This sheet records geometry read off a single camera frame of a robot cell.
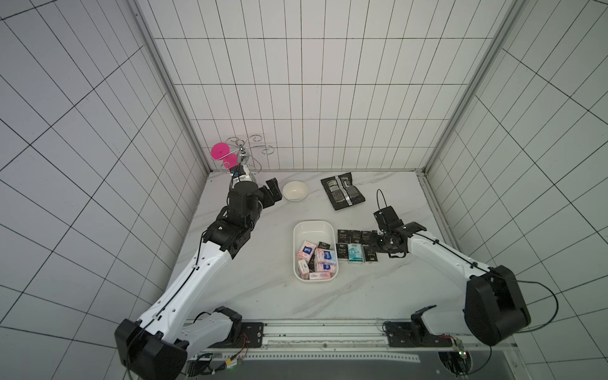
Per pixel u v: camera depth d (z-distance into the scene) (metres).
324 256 0.83
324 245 0.90
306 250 0.89
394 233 0.64
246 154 0.88
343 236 0.94
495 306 0.42
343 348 0.71
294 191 1.06
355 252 0.89
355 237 0.94
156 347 0.36
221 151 0.88
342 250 0.90
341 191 1.09
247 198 0.52
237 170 0.63
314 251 0.88
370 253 0.89
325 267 0.83
